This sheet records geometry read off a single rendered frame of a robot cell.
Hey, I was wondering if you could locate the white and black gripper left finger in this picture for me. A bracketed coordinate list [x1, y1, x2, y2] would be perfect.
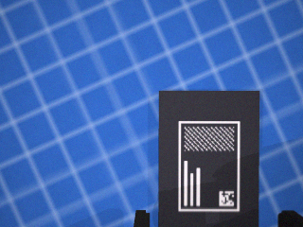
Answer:
[134, 210, 150, 227]

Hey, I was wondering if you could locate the black plastic tile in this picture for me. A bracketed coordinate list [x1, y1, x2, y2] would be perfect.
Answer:
[158, 91, 259, 227]

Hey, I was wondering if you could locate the blue work mat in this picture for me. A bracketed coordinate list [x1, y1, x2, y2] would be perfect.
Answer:
[0, 0, 303, 227]

